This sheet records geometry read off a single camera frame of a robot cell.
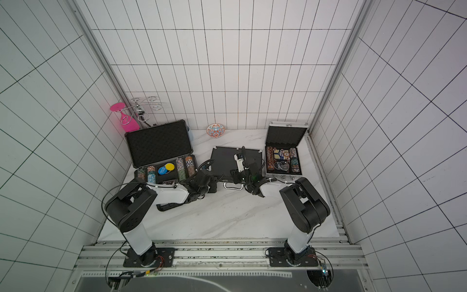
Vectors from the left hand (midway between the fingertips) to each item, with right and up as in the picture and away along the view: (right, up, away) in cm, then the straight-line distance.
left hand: (212, 185), depth 95 cm
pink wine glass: (-41, +32, -8) cm, 53 cm away
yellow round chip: (-24, +10, +1) cm, 26 cm away
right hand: (+11, +10, -1) cm, 15 cm away
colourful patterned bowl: (-1, +32, +22) cm, 39 cm away
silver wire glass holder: (-38, +40, -3) cm, 56 cm away
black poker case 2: (-29, +17, +5) cm, 34 cm away
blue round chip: (-27, +8, -1) cm, 28 cm away
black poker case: (+7, +14, -13) cm, 20 cm away
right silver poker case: (+40, +13, +8) cm, 43 cm away
